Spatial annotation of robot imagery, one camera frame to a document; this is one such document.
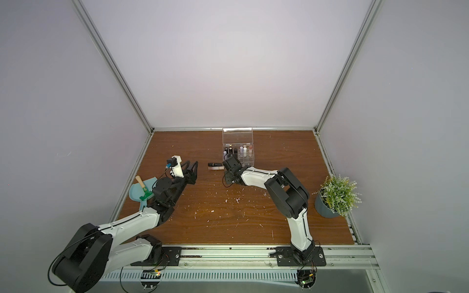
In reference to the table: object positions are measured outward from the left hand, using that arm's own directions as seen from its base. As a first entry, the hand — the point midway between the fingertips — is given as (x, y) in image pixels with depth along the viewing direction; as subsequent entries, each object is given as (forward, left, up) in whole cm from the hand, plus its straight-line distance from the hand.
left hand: (195, 161), depth 80 cm
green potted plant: (-15, -60, -4) cm, 62 cm away
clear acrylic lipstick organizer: (+24, -19, -14) cm, 33 cm away
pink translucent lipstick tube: (+18, -26, -15) cm, 35 cm away
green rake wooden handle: (-8, +27, -18) cm, 33 cm away
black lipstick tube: (+10, -4, -18) cm, 21 cm away
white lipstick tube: (+18, -22, -15) cm, 32 cm away
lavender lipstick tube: (+17, -20, -16) cm, 31 cm away
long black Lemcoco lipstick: (+17, -14, -13) cm, 26 cm away
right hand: (+6, -15, -18) cm, 24 cm away
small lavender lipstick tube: (+15, -11, -13) cm, 22 cm away
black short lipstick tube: (+17, -17, -16) cm, 29 cm away
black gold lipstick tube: (+17, -12, -13) cm, 24 cm away
